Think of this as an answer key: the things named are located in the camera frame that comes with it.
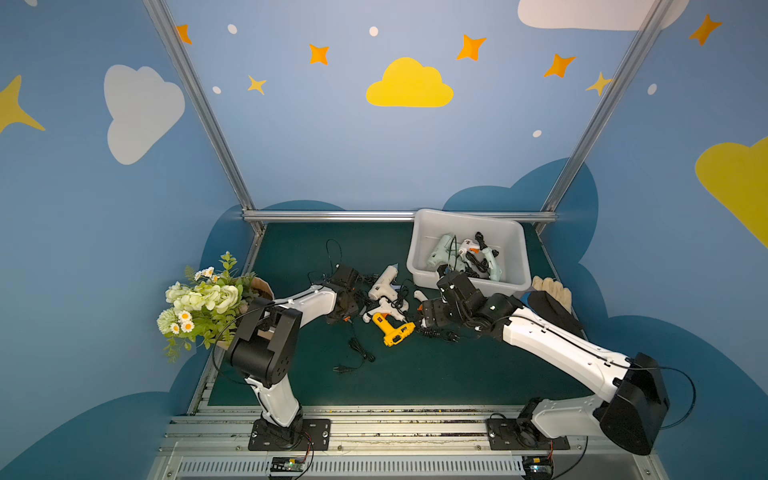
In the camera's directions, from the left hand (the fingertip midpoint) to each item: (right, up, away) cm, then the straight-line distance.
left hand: (346, 306), depth 97 cm
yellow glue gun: (+15, -8, -7) cm, 18 cm away
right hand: (+29, +4, -15) cm, 32 cm away
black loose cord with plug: (+4, -10, -8) cm, 14 cm away
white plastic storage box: (+59, +24, +14) cm, 65 cm away
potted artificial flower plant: (-25, +5, -34) cm, 43 cm away
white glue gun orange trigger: (+45, +21, +14) cm, 51 cm away
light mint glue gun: (+36, +18, +12) cm, 42 cm away
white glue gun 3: (+25, +3, +2) cm, 25 cm away
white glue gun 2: (+14, -1, -1) cm, 14 cm away
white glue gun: (+12, +6, +4) cm, 14 cm away
